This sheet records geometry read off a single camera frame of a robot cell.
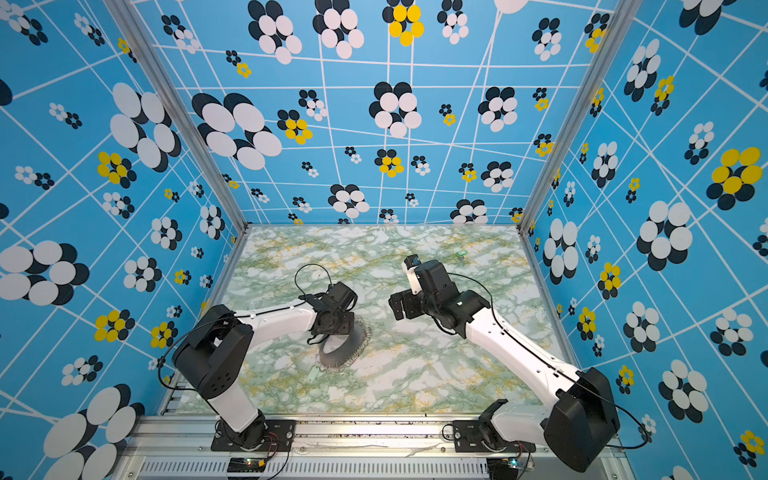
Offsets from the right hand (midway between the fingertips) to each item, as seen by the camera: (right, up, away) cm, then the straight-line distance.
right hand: (407, 296), depth 80 cm
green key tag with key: (+22, +11, +31) cm, 39 cm away
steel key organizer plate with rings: (-20, -18, +8) cm, 28 cm away
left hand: (-20, -11, +13) cm, 26 cm away
